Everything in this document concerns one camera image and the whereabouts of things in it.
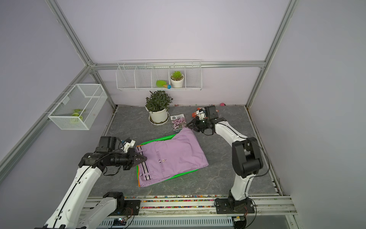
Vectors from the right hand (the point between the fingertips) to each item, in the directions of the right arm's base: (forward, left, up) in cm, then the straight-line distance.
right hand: (187, 124), depth 89 cm
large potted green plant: (+16, +21, +2) cm, 26 cm away
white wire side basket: (+13, +60, +12) cm, 63 cm away
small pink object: (+35, -31, -17) cm, 49 cm away
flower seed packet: (+14, +7, -15) cm, 22 cm away
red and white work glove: (+22, -5, -16) cm, 27 cm away
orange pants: (-34, +24, -3) cm, 41 cm away
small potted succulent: (+24, +6, +17) cm, 30 cm away
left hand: (-25, +20, +4) cm, 32 cm away
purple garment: (-21, +11, -4) cm, 24 cm away
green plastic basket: (-6, +14, -6) cm, 17 cm away
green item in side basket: (-5, +58, +15) cm, 60 cm away
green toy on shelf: (+29, +17, +10) cm, 35 cm away
